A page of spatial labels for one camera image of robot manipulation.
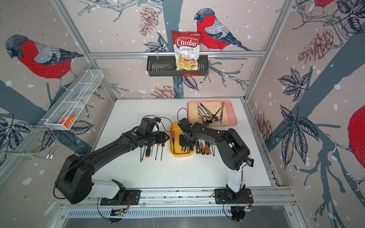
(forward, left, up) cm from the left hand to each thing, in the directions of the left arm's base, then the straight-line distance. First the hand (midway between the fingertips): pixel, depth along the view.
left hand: (169, 135), depth 83 cm
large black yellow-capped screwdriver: (-1, +6, -13) cm, 14 cm away
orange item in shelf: (-4, +46, +21) cm, 50 cm away
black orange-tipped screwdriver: (-6, +14, -11) cm, 19 cm away
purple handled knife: (+27, -38, -13) cm, 49 cm away
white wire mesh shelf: (+6, +53, +17) cm, 56 cm away
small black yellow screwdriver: (-4, -27, -13) cm, 30 cm away
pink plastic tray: (+22, -45, -13) cm, 52 cm away
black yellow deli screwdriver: (-14, +11, +14) cm, 23 cm away
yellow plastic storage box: (-6, -5, -12) cm, 14 cm away
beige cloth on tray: (+27, -30, -13) cm, 42 cm away
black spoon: (+19, -24, -15) cm, 34 cm away
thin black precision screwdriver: (-4, -25, -13) cm, 29 cm away
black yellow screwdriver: (-3, -17, -11) cm, 21 cm away
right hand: (0, -7, -12) cm, 14 cm away
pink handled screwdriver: (+6, -1, -12) cm, 14 cm away
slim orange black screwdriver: (-4, -21, -12) cm, 24 cm away
